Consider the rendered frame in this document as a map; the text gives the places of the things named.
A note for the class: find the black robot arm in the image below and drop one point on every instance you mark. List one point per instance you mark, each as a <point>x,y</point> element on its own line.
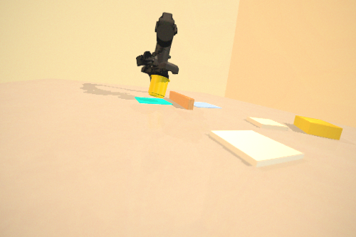
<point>166,30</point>

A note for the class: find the yellow cup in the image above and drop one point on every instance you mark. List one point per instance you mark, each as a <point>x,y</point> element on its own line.
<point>158,86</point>

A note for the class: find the orange flat bar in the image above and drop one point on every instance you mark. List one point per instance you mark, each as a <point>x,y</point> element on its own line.
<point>184,101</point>

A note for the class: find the yellow flat block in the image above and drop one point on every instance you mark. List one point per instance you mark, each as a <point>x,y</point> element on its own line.
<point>317,127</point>

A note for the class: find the white flat rectangular slab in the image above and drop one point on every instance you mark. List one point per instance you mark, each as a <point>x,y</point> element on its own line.
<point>256,149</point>

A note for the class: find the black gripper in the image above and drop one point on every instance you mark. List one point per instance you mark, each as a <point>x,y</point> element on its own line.
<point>163,65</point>

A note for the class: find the cream flat pad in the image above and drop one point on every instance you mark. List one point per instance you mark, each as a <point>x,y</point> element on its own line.
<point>267,123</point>

